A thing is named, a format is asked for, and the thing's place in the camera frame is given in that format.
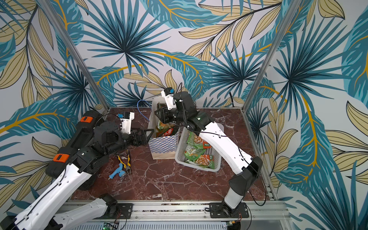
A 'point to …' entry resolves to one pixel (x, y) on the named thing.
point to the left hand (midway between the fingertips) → (147, 132)
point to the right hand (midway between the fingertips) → (157, 111)
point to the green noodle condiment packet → (192, 139)
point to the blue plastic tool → (119, 170)
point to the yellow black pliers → (128, 166)
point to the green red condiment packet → (167, 129)
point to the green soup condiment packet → (205, 161)
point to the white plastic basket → (180, 156)
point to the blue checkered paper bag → (164, 147)
